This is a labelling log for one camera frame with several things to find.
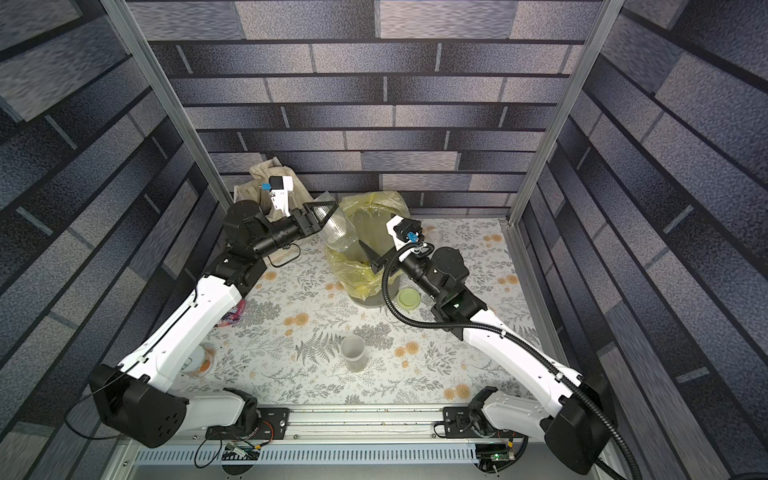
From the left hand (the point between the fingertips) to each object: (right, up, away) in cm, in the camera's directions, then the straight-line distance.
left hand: (331, 206), depth 65 cm
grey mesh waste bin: (+9, -28, +31) cm, 42 cm away
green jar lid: (+20, -27, +32) cm, 46 cm away
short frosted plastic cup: (+2, -40, +21) cm, 45 cm away
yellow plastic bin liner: (+7, +1, +22) cm, 23 cm away
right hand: (+10, -4, 0) cm, 11 cm away
